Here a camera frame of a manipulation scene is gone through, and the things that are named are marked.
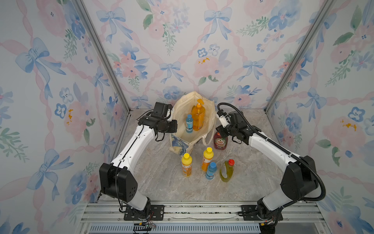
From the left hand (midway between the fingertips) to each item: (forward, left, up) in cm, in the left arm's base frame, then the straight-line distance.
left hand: (177, 126), depth 82 cm
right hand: (+4, -26, -4) cm, 26 cm away
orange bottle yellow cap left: (-20, -6, -2) cm, 21 cm away
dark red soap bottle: (-2, -27, -16) cm, 31 cm away
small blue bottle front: (-22, -18, -11) cm, 30 cm away
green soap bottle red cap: (-21, -27, -11) cm, 36 cm away
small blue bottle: (+11, -7, -12) cm, 18 cm away
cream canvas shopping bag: (-10, -3, -1) cm, 11 cm away
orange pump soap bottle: (+14, -13, -6) cm, 20 cm away
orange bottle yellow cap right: (-18, -16, -3) cm, 24 cm away
